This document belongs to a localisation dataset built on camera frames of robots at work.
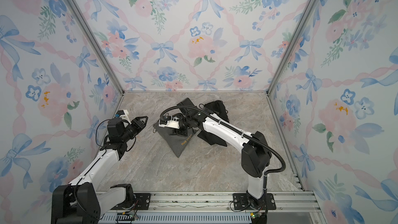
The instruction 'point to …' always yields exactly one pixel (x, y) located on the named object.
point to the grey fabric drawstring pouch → (176, 143)
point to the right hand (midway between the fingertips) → (167, 124)
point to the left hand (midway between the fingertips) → (147, 118)
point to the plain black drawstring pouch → (218, 107)
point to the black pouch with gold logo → (211, 138)
